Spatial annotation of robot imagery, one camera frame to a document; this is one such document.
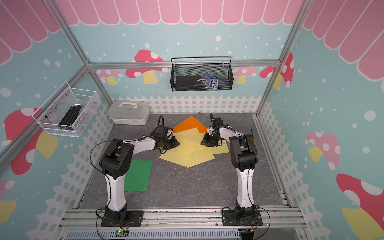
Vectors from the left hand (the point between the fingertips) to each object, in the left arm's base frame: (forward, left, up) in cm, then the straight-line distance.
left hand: (179, 145), depth 101 cm
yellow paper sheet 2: (-2, -29, 0) cm, 29 cm away
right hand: (+2, -16, +1) cm, 16 cm away
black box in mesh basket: (+22, -7, +35) cm, 41 cm away
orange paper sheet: (+20, -6, 0) cm, 21 cm away
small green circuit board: (-49, +25, -3) cm, 55 cm away
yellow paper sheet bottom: (-7, -6, -1) cm, 10 cm away
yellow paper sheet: (+3, -7, 0) cm, 8 cm away
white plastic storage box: (+21, +35, +10) cm, 42 cm away
